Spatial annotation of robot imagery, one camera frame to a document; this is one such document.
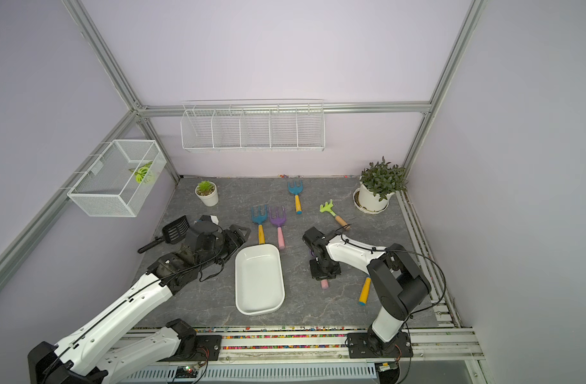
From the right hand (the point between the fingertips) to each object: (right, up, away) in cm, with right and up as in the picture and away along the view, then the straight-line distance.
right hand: (321, 275), depth 89 cm
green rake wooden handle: (+5, +24, +20) cm, 32 cm away
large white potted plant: (+23, +35, +4) cm, 42 cm away
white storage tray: (-23, -1, -1) cm, 23 cm away
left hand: (-25, +16, -13) cm, 32 cm away
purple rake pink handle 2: (-18, +19, +17) cm, 31 cm away
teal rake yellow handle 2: (-10, +33, +27) cm, 43 cm away
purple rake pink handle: (+1, -2, -4) cm, 4 cm away
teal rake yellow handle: (-26, +19, +17) cm, 36 cm away
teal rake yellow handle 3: (+15, -4, -5) cm, 17 cm away
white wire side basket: (-74, +33, -8) cm, 81 cm away
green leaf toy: (-63, +38, -8) cm, 74 cm away
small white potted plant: (-50, +32, +17) cm, 61 cm away
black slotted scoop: (-63, +14, +13) cm, 66 cm away
